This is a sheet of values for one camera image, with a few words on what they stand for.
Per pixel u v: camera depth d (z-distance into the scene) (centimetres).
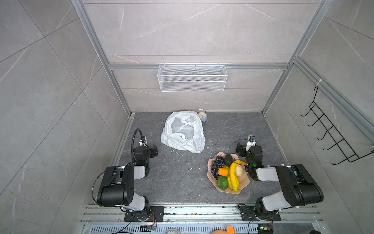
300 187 44
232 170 78
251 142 78
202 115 114
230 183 76
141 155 72
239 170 82
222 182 76
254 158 71
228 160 84
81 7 68
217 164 84
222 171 78
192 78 101
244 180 81
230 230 66
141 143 80
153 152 86
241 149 83
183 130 108
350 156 59
